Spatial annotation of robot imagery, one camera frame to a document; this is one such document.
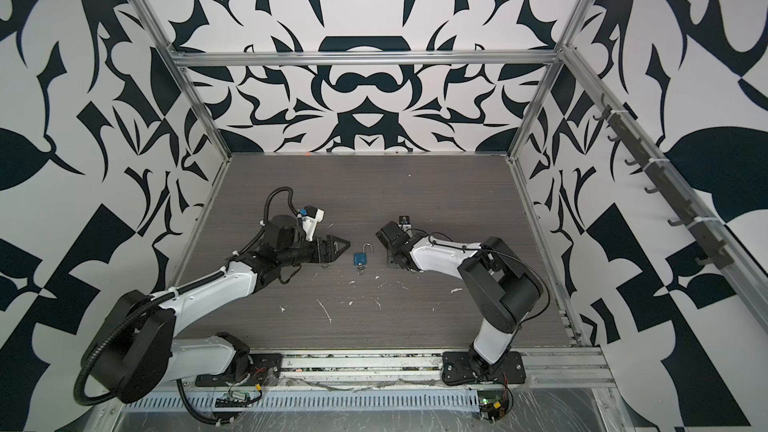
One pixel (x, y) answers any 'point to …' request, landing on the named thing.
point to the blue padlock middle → (361, 257)
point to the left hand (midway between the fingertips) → (342, 239)
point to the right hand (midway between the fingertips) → (400, 254)
